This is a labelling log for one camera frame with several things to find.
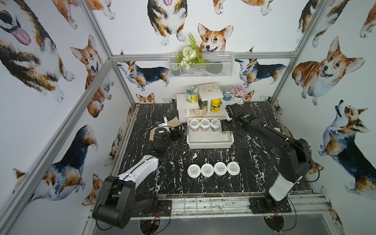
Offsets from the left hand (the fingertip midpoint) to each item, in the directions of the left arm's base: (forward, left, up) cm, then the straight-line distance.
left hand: (176, 123), depth 86 cm
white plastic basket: (-1, -21, -19) cm, 28 cm away
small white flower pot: (-2, -62, -6) cm, 62 cm away
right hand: (+3, -33, -2) cm, 33 cm away
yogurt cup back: (+8, -11, -12) cm, 18 cm away
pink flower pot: (+18, -39, +6) cm, 43 cm away
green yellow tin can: (+21, -10, +3) cm, 23 cm away
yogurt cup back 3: (+7, -25, -12) cm, 28 cm away
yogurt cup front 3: (-23, -25, -12) cm, 36 cm away
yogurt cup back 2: (+6, -18, -11) cm, 22 cm away
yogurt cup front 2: (-24, -17, -12) cm, 32 cm away
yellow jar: (+24, -27, -10) cm, 37 cm away
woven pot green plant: (+19, -16, -11) cm, 27 cm away
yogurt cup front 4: (-24, -32, -11) cm, 41 cm away
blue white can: (+20, -33, +2) cm, 39 cm away
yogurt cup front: (-24, -10, -12) cm, 29 cm away
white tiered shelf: (+23, -23, -8) cm, 33 cm away
